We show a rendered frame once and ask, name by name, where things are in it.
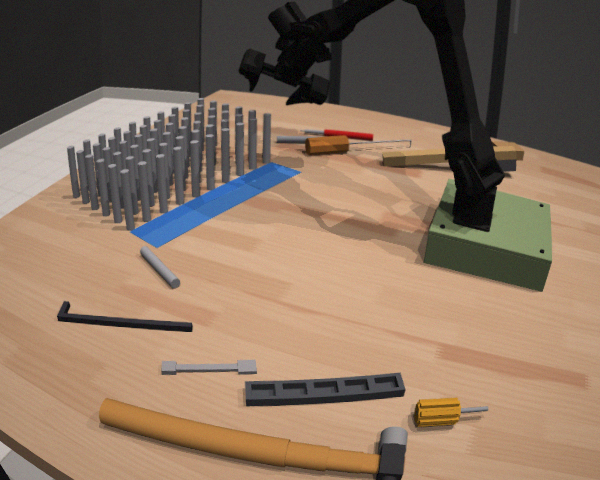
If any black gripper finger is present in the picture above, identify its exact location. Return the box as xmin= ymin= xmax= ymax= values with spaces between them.
xmin=245 ymin=74 xmax=260 ymax=92
xmin=286 ymin=86 xmax=313 ymax=106

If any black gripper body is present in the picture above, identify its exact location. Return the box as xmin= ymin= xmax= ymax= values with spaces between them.
xmin=238 ymin=49 xmax=330 ymax=105

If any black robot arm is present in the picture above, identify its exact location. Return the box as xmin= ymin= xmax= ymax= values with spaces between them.
xmin=268 ymin=0 xmax=505 ymax=232

